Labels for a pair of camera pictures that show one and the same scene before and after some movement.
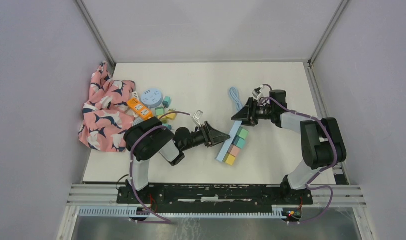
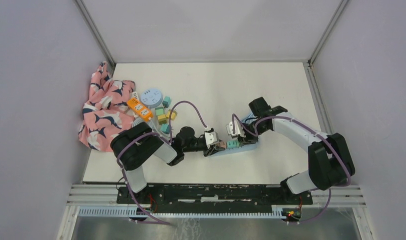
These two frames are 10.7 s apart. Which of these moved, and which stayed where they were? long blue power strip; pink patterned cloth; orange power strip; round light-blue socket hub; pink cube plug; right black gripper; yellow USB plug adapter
Moved: pink cube plug; long blue power strip; right black gripper
Stayed: orange power strip; round light-blue socket hub; pink patterned cloth; yellow USB plug adapter
